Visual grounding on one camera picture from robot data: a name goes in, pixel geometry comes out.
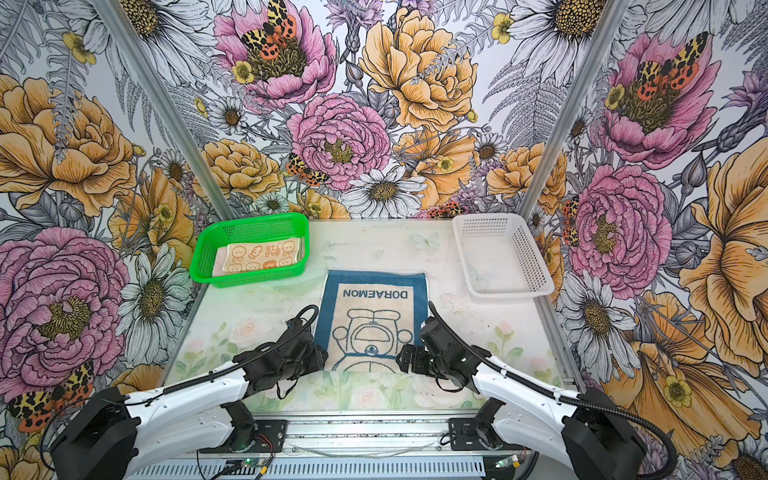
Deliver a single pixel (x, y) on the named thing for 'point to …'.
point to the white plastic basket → (501, 257)
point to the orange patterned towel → (258, 255)
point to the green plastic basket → (274, 227)
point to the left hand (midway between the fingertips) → (320, 365)
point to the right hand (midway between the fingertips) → (413, 373)
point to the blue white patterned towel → (365, 317)
